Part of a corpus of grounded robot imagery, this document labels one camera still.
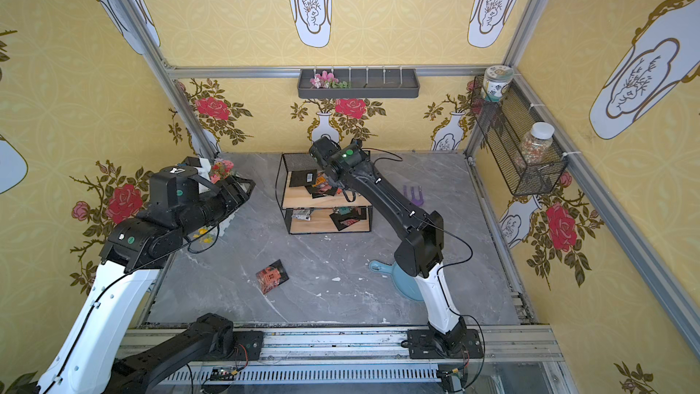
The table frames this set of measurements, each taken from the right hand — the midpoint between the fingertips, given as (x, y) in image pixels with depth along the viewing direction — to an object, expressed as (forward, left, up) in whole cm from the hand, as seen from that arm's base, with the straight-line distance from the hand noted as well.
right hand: (356, 175), depth 87 cm
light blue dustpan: (-27, -16, -19) cm, 37 cm away
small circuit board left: (-52, +34, -23) cm, 66 cm away
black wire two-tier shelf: (-8, +14, -4) cm, 16 cm away
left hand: (-17, +27, +15) cm, 36 cm away
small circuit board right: (-50, -27, -21) cm, 61 cm away
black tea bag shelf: (-5, +13, -4) cm, 14 cm away
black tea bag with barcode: (+1, +18, -4) cm, 18 cm away
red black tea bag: (-27, +26, -19) cm, 42 cm away
